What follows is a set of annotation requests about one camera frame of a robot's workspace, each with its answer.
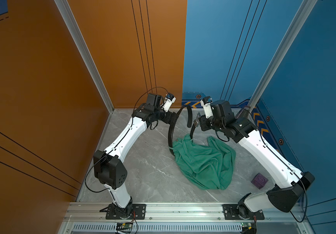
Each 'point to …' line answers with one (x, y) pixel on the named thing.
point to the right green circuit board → (249, 225)
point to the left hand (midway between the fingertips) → (172, 111)
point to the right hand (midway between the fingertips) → (200, 117)
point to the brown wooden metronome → (245, 112)
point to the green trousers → (208, 167)
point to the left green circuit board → (124, 225)
